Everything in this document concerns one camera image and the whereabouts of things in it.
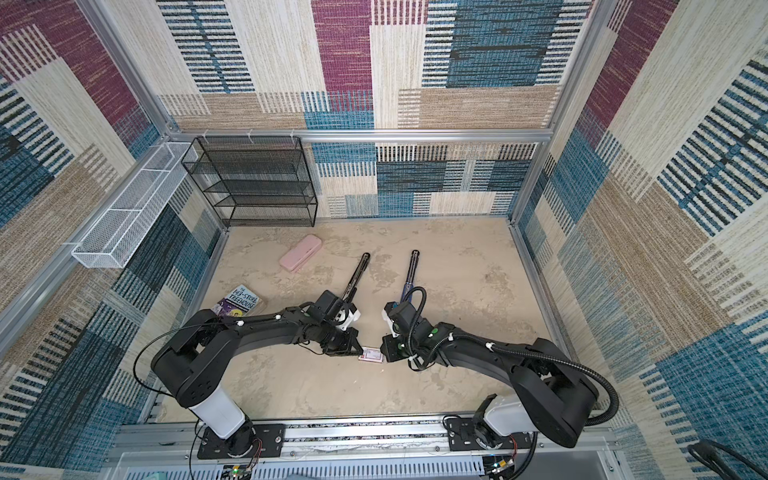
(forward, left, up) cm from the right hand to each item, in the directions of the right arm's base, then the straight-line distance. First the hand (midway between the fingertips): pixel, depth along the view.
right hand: (386, 353), depth 84 cm
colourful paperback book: (+18, +46, -1) cm, 50 cm away
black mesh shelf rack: (+60, +46, +14) cm, 77 cm away
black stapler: (+22, +11, -1) cm, 25 cm away
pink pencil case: (+38, +30, -1) cm, 48 cm away
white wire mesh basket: (+17, +63, +31) cm, 72 cm away
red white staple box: (+1, +4, -2) cm, 4 cm away
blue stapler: (+26, -9, -2) cm, 28 cm away
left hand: (+2, +6, -1) cm, 7 cm away
